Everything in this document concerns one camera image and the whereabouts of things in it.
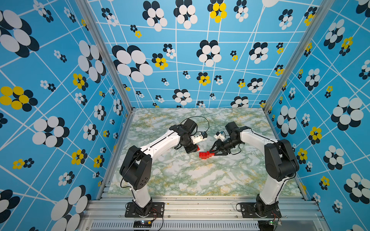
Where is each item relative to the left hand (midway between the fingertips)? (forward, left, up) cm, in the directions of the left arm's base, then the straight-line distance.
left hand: (195, 146), depth 87 cm
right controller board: (-39, -34, -9) cm, 52 cm away
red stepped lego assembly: (-3, -6, -7) cm, 9 cm away
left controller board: (-38, +28, -13) cm, 49 cm away
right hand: (-3, -11, -3) cm, 12 cm away
